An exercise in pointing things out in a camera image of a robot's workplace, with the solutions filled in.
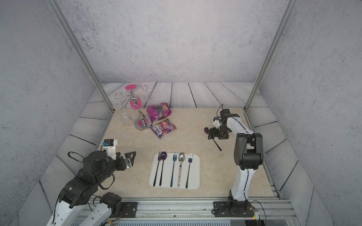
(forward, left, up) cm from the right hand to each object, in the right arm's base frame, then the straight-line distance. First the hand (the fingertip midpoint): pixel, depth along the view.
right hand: (215, 136), depth 95 cm
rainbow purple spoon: (+8, +5, -5) cm, 10 cm away
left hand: (-21, +47, +17) cm, 54 cm away
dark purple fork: (-14, +37, -5) cm, 40 cm away
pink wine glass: (+17, +53, +16) cm, 58 cm away
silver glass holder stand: (+16, +53, -5) cm, 55 cm away
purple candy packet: (+9, +38, -3) cm, 39 cm away
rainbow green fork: (-14, +17, -6) cm, 23 cm away
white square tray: (-21, +26, -6) cm, 34 cm away
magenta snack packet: (+23, +41, +1) cm, 47 cm away
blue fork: (-13, +27, -5) cm, 31 cm away
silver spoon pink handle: (-14, +23, -5) cm, 27 cm away
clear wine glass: (+7, +59, +11) cm, 60 cm away
